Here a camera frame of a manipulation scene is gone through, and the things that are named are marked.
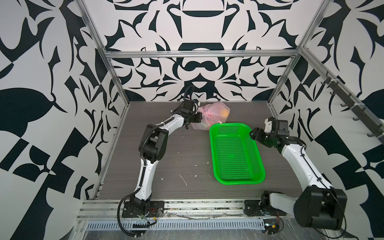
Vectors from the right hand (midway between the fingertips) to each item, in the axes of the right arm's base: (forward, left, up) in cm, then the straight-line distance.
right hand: (254, 132), depth 85 cm
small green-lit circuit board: (-42, -2, -16) cm, 45 cm away
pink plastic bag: (+18, +22, -4) cm, 28 cm away
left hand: (+19, +29, -6) cm, 35 cm away
